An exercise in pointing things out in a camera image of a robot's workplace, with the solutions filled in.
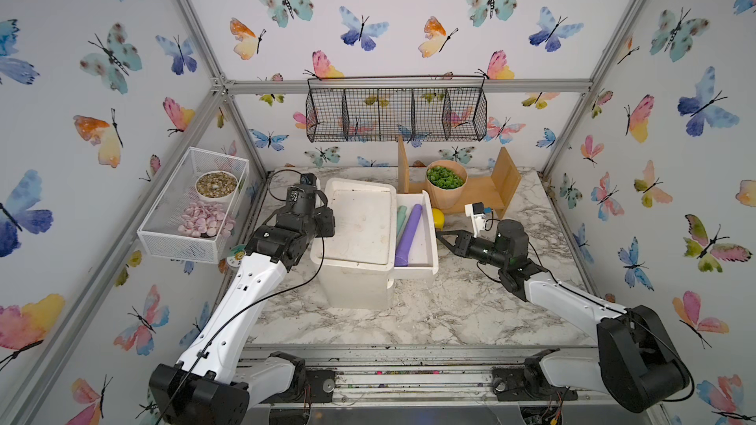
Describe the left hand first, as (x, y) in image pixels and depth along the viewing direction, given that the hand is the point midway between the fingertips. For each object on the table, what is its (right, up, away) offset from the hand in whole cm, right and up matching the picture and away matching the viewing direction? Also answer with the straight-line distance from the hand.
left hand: (328, 212), depth 76 cm
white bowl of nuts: (-27, +6, -4) cm, 28 cm away
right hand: (+30, -6, +2) cm, 30 cm away
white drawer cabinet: (+9, -12, -9) cm, 17 cm away
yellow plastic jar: (+31, -3, +17) cm, 36 cm away
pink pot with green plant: (+34, +10, +17) cm, 39 cm away
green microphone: (+19, -1, +9) cm, 21 cm away
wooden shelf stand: (+47, +6, +26) cm, 54 cm away
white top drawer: (+25, -12, +3) cm, 27 cm away
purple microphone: (+19, -11, -1) cm, 22 cm away
